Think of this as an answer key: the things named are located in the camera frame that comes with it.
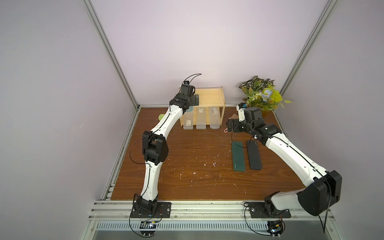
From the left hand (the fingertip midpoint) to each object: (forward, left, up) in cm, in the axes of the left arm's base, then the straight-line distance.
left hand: (192, 95), depth 94 cm
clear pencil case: (0, -6, -22) cm, 23 cm away
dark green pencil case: (-31, -30, -23) cm, 48 cm away
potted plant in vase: (+2, -45, 0) cm, 45 cm away
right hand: (-20, -25, +1) cm, 32 cm away
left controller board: (-68, +20, -27) cm, 76 cm away
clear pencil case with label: (-8, +3, -19) cm, 21 cm away
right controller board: (-67, -42, -25) cm, 83 cm away
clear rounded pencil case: (-1, -16, -20) cm, 26 cm away
